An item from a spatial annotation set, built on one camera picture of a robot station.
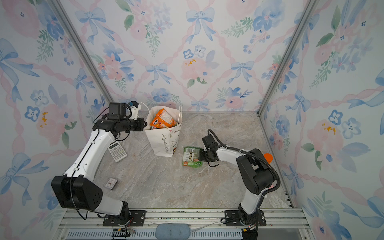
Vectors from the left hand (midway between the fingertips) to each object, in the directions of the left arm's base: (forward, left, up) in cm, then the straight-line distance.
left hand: (146, 121), depth 80 cm
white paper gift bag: (-6, -9, -10) cm, 14 cm away
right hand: (-7, -30, -25) cm, 40 cm away
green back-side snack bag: (-7, -24, -25) cm, 35 cm away
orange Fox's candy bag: (+6, -7, -5) cm, 10 cm away
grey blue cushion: (-47, -16, -23) cm, 54 cm away
